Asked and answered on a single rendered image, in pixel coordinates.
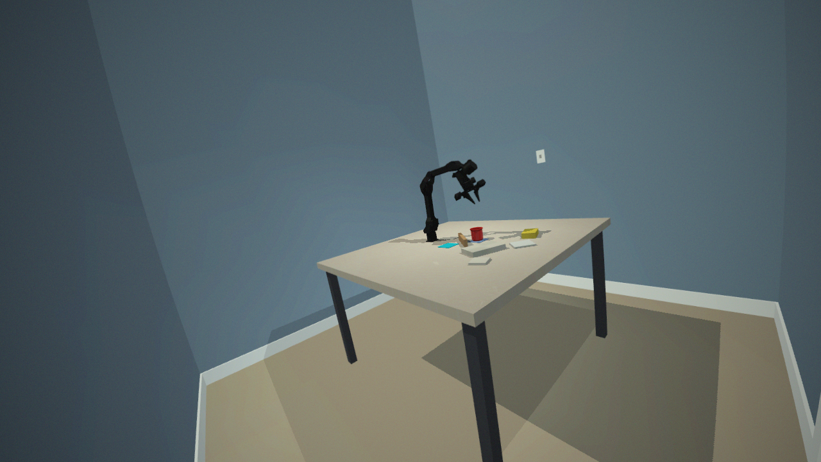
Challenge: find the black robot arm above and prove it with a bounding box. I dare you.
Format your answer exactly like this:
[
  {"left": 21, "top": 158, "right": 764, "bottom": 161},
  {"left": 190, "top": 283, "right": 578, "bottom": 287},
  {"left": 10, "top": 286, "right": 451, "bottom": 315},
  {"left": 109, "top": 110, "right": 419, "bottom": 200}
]
[{"left": 420, "top": 160, "right": 477, "bottom": 242}]

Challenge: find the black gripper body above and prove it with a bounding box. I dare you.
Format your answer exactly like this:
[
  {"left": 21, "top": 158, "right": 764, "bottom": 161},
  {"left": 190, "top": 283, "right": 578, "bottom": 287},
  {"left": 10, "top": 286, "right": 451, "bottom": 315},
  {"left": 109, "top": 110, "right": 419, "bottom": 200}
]
[{"left": 454, "top": 176, "right": 486, "bottom": 201}]

